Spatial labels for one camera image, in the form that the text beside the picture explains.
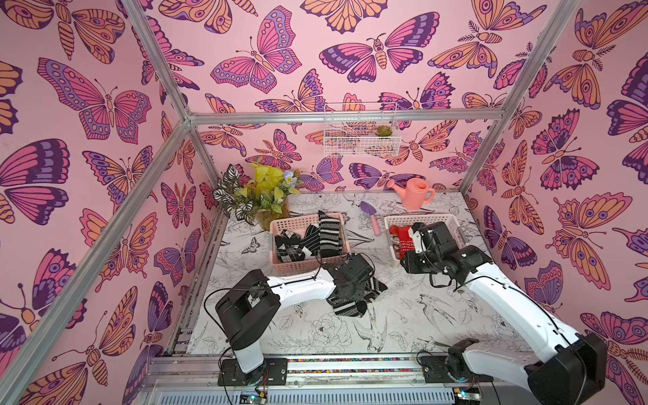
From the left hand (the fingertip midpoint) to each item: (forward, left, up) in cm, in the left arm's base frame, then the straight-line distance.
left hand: (361, 291), depth 86 cm
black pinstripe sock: (+21, +18, -1) cm, 28 cm away
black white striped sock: (+22, +11, +1) cm, 24 cm away
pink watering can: (+40, -25, +7) cm, 48 cm away
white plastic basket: (+28, -38, +4) cm, 48 cm away
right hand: (+6, -14, +12) cm, 19 cm away
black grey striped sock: (+2, -5, -3) cm, 6 cm away
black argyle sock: (+19, +27, -2) cm, 33 cm away
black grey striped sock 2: (-5, +5, -1) cm, 7 cm away
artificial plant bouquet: (+32, +37, +13) cm, 51 cm away
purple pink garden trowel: (+40, -7, -2) cm, 40 cm away
